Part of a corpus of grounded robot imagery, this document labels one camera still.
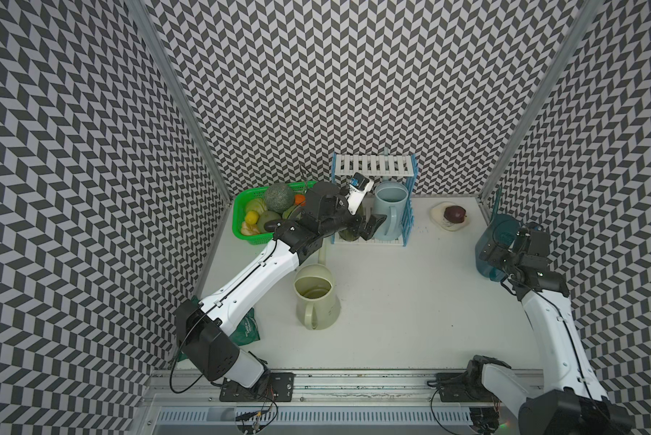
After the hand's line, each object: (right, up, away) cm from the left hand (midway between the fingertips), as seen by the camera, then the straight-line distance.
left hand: (371, 209), depth 71 cm
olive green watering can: (-6, -6, -6) cm, 11 cm away
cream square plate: (+32, 0, +38) cm, 50 cm away
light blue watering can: (+9, +4, +20) cm, 23 cm away
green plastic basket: (-49, +5, +37) cm, 62 cm away
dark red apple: (+37, -1, +35) cm, 51 cm away
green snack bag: (-36, -36, +8) cm, 51 cm away
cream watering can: (-14, -25, 0) cm, 29 cm away
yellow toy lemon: (-42, -2, +30) cm, 51 cm away
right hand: (+38, -14, +7) cm, 41 cm away
